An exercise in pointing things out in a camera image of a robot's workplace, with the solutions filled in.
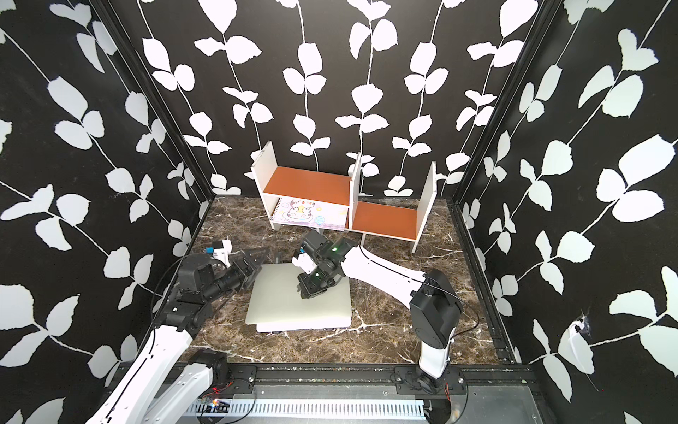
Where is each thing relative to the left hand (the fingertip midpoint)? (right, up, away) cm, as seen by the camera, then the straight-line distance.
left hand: (267, 255), depth 74 cm
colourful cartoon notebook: (+10, +12, +24) cm, 29 cm away
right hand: (+11, -12, +3) cm, 16 cm away
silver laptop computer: (+2, -15, +3) cm, 15 cm away
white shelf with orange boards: (+42, +11, +24) cm, 49 cm away
